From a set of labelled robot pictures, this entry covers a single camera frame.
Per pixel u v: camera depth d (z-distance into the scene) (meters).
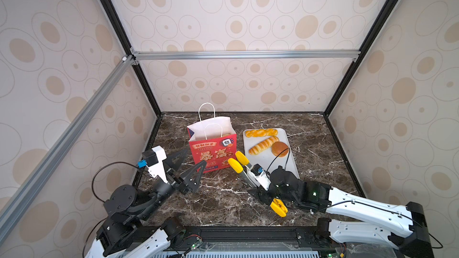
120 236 0.40
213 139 0.82
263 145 1.00
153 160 0.42
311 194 0.50
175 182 0.44
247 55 0.93
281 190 0.54
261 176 0.60
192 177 0.92
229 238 0.75
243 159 0.70
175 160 0.98
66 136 0.56
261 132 1.06
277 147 0.99
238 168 0.64
